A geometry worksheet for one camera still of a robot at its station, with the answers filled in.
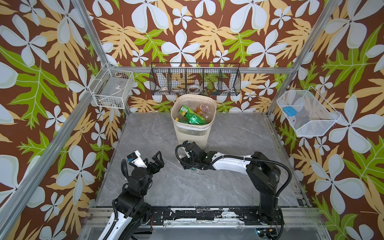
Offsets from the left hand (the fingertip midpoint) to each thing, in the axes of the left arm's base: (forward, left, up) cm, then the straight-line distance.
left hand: (154, 154), depth 74 cm
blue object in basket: (+26, -77, +6) cm, 81 cm away
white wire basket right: (+21, -85, +9) cm, 88 cm away
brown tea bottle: (+25, -25, +8) cm, 36 cm away
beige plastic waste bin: (+13, -24, 0) cm, 27 cm away
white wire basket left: (+36, +27, +14) cm, 47 cm away
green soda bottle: (+19, -19, +8) cm, 28 cm away
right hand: (+4, -14, -15) cm, 21 cm away
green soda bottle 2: (+22, -13, +2) cm, 26 cm away
